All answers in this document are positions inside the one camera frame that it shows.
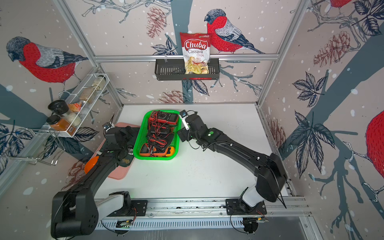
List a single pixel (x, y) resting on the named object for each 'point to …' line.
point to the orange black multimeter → (145, 150)
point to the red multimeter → (165, 117)
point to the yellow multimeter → (170, 151)
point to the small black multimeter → (160, 130)
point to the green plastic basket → (142, 132)
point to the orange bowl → (91, 164)
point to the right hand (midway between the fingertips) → (187, 125)
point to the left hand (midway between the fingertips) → (126, 126)
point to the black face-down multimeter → (160, 141)
